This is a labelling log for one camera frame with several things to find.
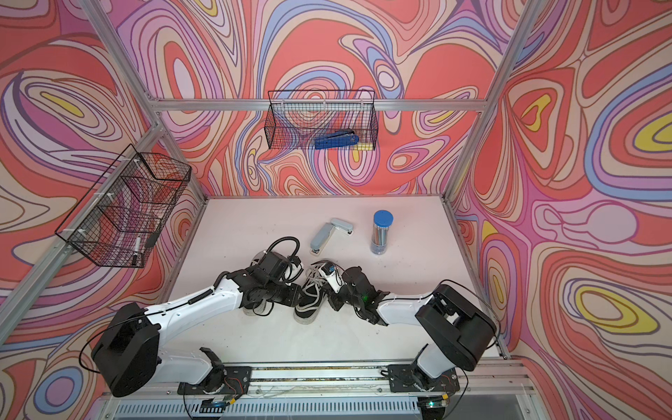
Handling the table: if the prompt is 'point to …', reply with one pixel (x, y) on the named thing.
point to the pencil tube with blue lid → (382, 220)
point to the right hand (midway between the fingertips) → (326, 292)
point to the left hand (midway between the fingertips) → (306, 298)
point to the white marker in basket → (136, 249)
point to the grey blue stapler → (323, 237)
